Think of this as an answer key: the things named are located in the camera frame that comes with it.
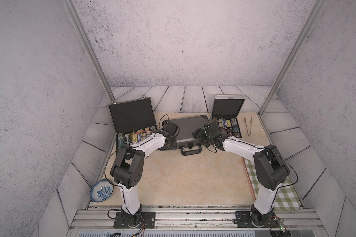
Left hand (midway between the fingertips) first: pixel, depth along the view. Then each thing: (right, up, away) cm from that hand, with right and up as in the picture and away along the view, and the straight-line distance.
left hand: (173, 146), depth 96 cm
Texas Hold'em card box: (-25, +5, +6) cm, 26 cm away
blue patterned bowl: (-39, -22, -13) cm, 47 cm away
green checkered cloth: (+61, -25, -16) cm, 68 cm away
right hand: (+14, +7, -3) cm, 16 cm away
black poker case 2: (+11, +1, +1) cm, 11 cm away
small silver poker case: (+38, +25, +13) cm, 47 cm away
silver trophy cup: (-32, +4, +7) cm, 33 cm away
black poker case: (-32, +20, +13) cm, 40 cm away
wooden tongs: (+58, +16, +19) cm, 63 cm away
